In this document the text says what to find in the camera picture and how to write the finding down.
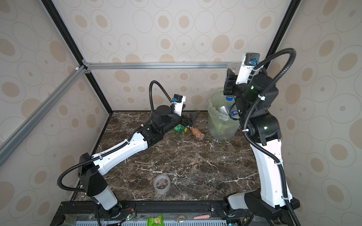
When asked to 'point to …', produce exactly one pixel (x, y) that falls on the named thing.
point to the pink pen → (201, 217)
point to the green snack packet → (155, 221)
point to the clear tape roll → (158, 177)
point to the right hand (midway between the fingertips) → (235, 69)
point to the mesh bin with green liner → (221, 125)
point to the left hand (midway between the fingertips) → (196, 107)
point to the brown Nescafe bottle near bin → (197, 133)
